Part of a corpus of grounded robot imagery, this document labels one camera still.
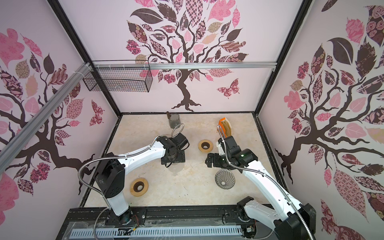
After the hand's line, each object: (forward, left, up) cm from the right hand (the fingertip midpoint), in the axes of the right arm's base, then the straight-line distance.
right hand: (213, 160), depth 77 cm
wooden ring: (+18, +2, -15) cm, 24 cm away
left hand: (+4, +21, -8) cm, 23 cm away
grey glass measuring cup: (+35, +24, -7) cm, 43 cm away
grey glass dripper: (-6, -7, -12) cm, 15 cm away
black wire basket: (+74, +68, +3) cm, 100 cm away
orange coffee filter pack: (+29, -12, -8) cm, 33 cm away
